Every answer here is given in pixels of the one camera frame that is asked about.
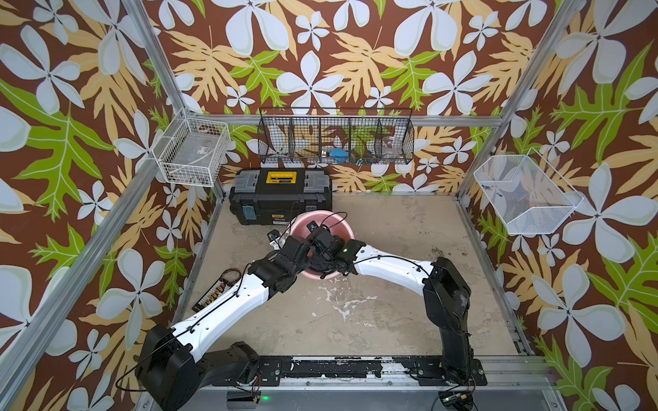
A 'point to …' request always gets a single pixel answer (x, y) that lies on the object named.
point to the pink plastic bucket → (338, 224)
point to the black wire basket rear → (330, 134)
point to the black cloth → (324, 266)
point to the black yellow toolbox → (275, 196)
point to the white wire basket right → (529, 199)
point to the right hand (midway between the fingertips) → (324, 245)
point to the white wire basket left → (191, 150)
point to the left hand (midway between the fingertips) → (304, 253)
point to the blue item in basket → (339, 155)
